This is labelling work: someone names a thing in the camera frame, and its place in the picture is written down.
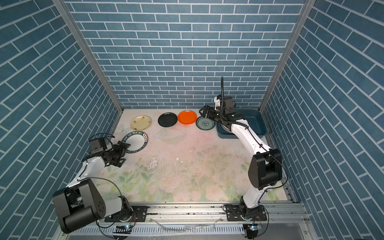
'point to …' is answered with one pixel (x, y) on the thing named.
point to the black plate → (167, 119)
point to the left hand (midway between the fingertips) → (128, 148)
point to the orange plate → (187, 117)
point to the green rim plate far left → (137, 140)
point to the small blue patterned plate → (205, 123)
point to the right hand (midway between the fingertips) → (204, 111)
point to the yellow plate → (141, 122)
